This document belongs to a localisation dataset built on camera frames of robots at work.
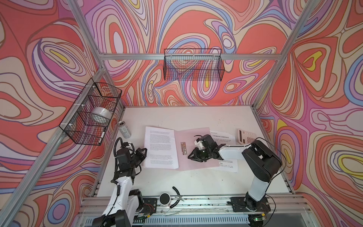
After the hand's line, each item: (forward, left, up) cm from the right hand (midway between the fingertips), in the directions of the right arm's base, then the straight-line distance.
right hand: (190, 160), depth 90 cm
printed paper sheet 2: (+17, -25, -1) cm, 30 cm away
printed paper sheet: (+8, +19, +5) cm, 21 cm away
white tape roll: (+13, +47, +32) cm, 58 cm away
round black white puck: (-22, +15, +5) cm, 27 cm away
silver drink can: (+18, +43, +12) cm, 48 cm away
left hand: (+5, +26, +10) cm, 28 cm away
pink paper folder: (+17, +1, +2) cm, 18 cm away
